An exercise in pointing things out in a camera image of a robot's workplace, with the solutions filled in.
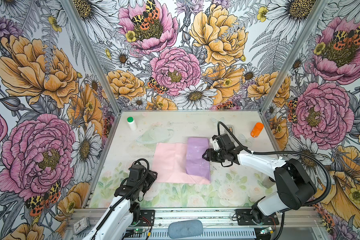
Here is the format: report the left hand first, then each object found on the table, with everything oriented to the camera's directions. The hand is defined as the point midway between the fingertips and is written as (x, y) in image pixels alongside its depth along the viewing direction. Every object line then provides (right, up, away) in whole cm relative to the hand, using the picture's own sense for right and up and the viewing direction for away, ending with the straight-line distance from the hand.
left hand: (155, 180), depth 86 cm
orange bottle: (+64, +28, +16) cm, 72 cm away
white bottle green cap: (-20, +32, +20) cm, 43 cm away
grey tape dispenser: (+49, +29, +20) cm, 60 cm away
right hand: (+29, +10, +2) cm, 31 cm away
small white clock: (-33, -16, -14) cm, 39 cm away
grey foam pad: (+16, -16, -17) cm, 28 cm away
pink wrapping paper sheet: (+7, +7, +8) cm, 13 cm away
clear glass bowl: (-5, +23, +23) cm, 33 cm away
